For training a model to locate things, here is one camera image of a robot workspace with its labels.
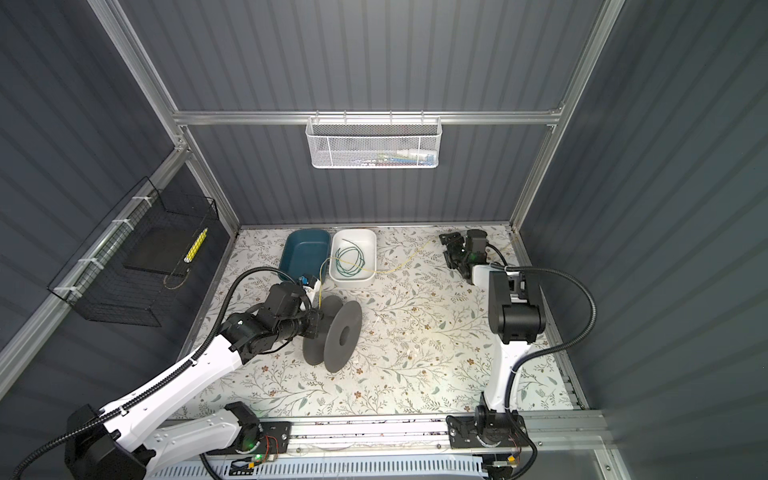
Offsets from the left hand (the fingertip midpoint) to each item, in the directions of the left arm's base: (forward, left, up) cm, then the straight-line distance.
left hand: (322, 314), depth 79 cm
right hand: (+29, -39, -4) cm, 48 cm away
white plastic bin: (+39, -12, -13) cm, 43 cm away
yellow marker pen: (+11, +32, +13) cm, 36 cm away
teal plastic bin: (+36, +12, -15) cm, 40 cm away
